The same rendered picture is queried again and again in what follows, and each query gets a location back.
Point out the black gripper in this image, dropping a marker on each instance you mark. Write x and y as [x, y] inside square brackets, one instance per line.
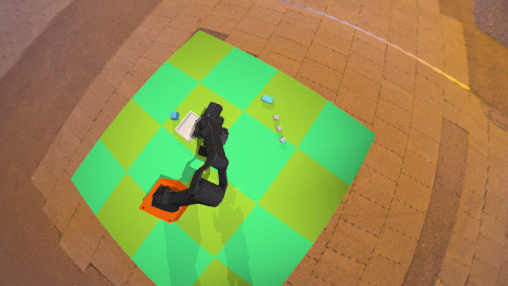
[202, 150]

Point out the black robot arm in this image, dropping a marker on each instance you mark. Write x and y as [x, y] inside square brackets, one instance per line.
[201, 191]

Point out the white rectangular tray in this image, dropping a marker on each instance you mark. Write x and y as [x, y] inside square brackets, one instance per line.
[187, 125]

